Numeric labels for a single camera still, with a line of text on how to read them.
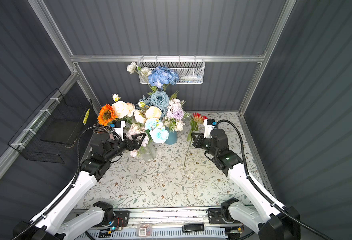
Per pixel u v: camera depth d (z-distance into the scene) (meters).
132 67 0.79
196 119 0.71
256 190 0.44
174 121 0.76
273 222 0.38
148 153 0.95
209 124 0.66
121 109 0.67
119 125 0.64
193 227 0.72
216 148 0.56
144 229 0.68
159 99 0.71
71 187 0.47
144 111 0.72
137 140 0.66
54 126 0.75
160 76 0.72
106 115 0.63
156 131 0.61
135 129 0.72
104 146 0.55
